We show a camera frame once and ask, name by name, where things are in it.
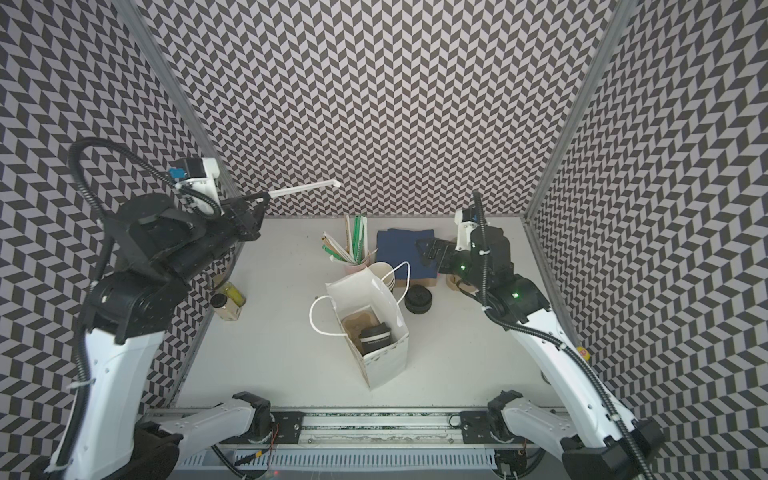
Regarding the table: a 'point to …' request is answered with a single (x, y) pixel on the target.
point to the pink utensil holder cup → (369, 260)
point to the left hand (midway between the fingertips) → (272, 201)
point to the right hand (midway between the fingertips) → (433, 251)
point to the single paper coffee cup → (374, 338)
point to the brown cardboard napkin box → (428, 282)
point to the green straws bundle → (359, 237)
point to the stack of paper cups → (381, 269)
